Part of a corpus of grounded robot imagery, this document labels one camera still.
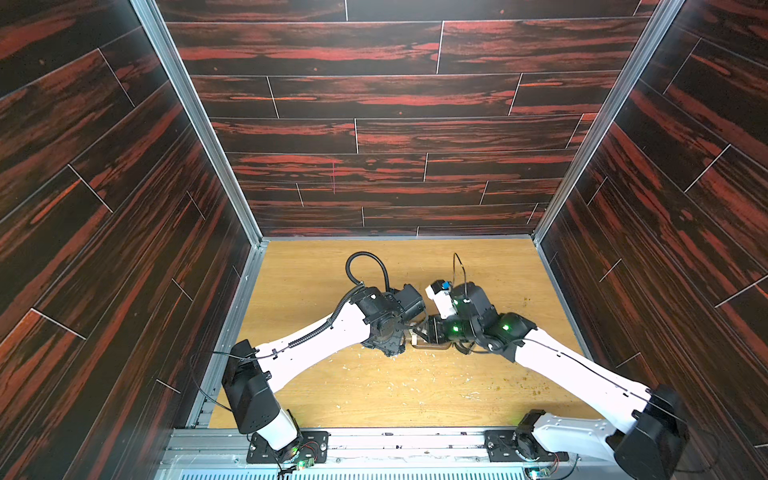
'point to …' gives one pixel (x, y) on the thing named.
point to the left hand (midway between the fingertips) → (387, 342)
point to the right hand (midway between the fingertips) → (422, 323)
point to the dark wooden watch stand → (433, 340)
